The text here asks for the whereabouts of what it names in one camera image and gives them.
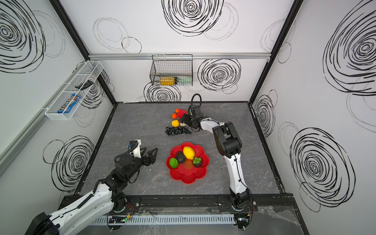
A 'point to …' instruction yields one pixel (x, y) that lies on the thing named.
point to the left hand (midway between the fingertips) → (151, 149)
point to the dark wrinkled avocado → (180, 157)
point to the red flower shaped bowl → (185, 172)
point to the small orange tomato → (174, 115)
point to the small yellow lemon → (175, 123)
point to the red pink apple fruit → (181, 112)
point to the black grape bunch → (173, 131)
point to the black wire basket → (172, 70)
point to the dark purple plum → (197, 162)
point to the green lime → (174, 162)
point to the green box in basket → (185, 80)
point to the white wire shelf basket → (89, 70)
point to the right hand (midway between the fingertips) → (186, 119)
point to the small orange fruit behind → (176, 110)
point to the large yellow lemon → (188, 152)
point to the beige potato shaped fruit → (182, 124)
